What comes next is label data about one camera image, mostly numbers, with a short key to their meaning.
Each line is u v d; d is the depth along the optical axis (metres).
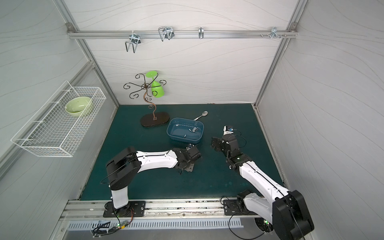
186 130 1.06
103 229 0.69
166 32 0.76
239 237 0.65
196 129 1.05
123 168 0.47
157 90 0.98
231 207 0.73
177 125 1.07
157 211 0.73
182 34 0.79
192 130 1.04
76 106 0.73
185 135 1.01
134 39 0.78
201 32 0.78
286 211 0.40
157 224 0.70
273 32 0.77
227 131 0.74
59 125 0.69
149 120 1.11
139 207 0.73
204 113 1.14
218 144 0.75
